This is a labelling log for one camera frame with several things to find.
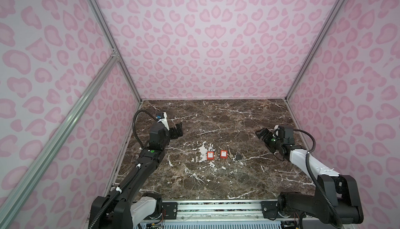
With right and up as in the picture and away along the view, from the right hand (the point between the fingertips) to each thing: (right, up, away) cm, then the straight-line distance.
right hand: (260, 135), depth 88 cm
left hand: (-47, +8, -6) cm, 48 cm away
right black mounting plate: (-1, -33, -15) cm, 36 cm away
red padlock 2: (-20, -12, +2) cm, 24 cm away
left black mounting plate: (-47, -33, -14) cm, 59 cm away
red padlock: (-28, -12, +2) cm, 31 cm away
